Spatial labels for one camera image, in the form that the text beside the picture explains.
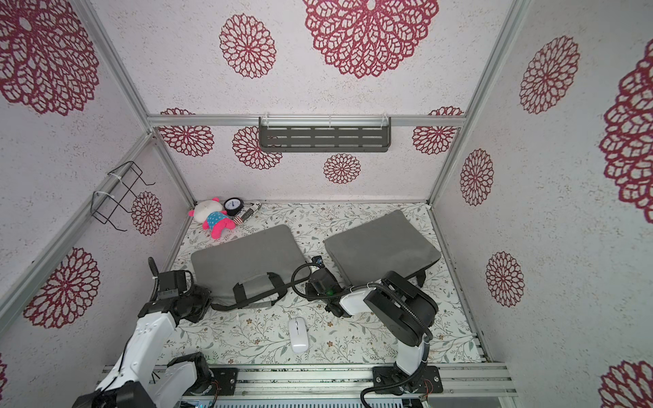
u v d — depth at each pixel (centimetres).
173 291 64
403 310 44
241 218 111
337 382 75
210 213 109
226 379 75
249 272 90
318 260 83
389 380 69
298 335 81
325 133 93
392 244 103
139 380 41
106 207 77
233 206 117
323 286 73
